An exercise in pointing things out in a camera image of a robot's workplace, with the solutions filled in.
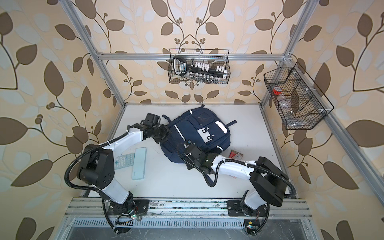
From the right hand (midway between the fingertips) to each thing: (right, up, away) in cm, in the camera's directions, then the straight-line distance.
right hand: (188, 159), depth 84 cm
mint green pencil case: (-29, -4, +3) cm, 30 cm away
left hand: (-9, +14, +5) cm, 18 cm away
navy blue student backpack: (+9, +17, +15) cm, 25 cm away
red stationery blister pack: (+28, +1, +7) cm, 29 cm away
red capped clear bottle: (+51, +39, 0) cm, 64 cm away
